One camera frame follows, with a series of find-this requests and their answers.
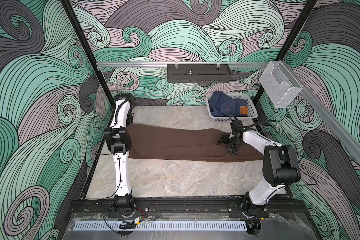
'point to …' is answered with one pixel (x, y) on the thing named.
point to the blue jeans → (221, 105)
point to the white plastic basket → (252, 111)
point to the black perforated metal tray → (198, 73)
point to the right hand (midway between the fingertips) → (221, 146)
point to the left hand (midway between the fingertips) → (122, 123)
